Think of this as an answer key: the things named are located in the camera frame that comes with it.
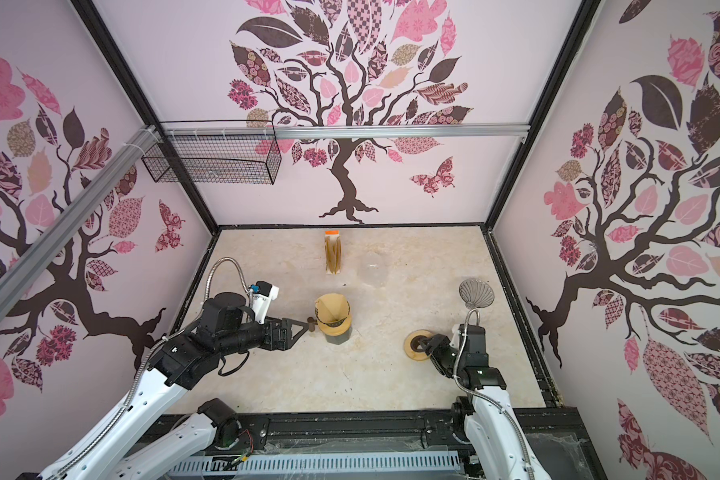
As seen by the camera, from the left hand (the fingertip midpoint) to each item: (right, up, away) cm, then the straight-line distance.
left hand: (295, 331), depth 71 cm
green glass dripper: (+8, -1, +12) cm, 14 cm away
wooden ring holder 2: (+31, -9, +16) cm, 36 cm away
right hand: (+34, -7, +14) cm, 37 cm away
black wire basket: (-32, +52, +24) cm, 66 cm away
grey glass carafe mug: (+8, -7, +16) cm, 19 cm away
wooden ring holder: (+9, -3, +10) cm, 14 cm away
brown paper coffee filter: (+8, +2, +12) cm, 15 cm away
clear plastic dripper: (+20, +13, +34) cm, 41 cm away
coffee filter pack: (+5, +20, +33) cm, 39 cm away
